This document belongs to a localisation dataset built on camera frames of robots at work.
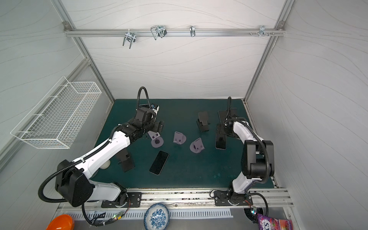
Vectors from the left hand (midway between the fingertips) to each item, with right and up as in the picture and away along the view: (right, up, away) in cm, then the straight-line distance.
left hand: (159, 118), depth 83 cm
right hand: (+44, -8, +10) cm, 46 cm away
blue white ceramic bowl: (+2, -48, -14) cm, 50 cm away
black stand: (-20, -28, +3) cm, 34 cm away
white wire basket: (-47, -1, -15) cm, 49 cm away
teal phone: (+44, +2, +28) cm, 53 cm away
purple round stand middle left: (-4, -16, +12) cm, 21 cm away
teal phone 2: (0, -27, +1) cm, 27 cm away
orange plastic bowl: (-43, -49, -16) cm, 67 cm away
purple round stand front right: (+23, -18, +5) cm, 29 cm away
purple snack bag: (+54, -48, -18) cm, 74 cm away
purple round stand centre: (+11, -13, +9) cm, 20 cm away
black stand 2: (+27, -3, +15) cm, 32 cm away
